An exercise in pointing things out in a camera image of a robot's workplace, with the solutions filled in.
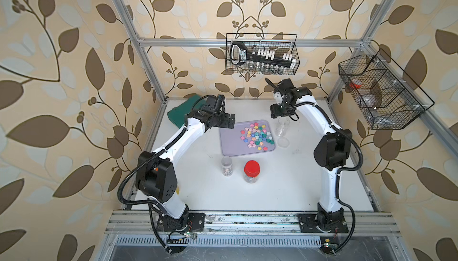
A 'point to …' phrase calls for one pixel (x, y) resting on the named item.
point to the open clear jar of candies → (227, 170)
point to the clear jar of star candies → (281, 128)
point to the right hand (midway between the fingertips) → (278, 113)
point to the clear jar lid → (283, 142)
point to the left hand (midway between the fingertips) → (224, 117)
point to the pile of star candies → (258, 134)
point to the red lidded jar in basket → (356, 84)
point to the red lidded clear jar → (251, 170)
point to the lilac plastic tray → (232, 145)
